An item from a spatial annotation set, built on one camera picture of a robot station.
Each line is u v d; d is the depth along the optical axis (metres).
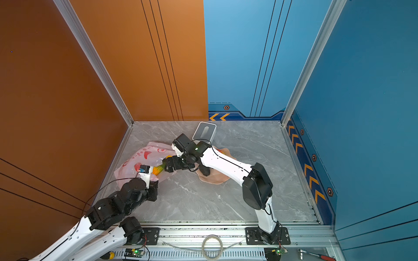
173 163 0.68
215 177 0.90
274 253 0.70
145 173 0.62
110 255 0.67
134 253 0.71
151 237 0.74
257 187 0.45
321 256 0.67
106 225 0.48
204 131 1.10
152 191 0.63
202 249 0.70
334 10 0.70
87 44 0.81
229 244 0.72
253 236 0.72
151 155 0.81
